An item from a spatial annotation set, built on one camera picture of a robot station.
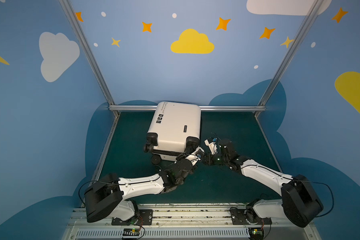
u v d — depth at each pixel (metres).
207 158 0.76
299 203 0.42
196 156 0.65
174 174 0.60
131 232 0.73
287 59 0.89
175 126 0.87
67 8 0.69
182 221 0.73
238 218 0.74
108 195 0.42
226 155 0.67
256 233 0.73
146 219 0.74
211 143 0.78
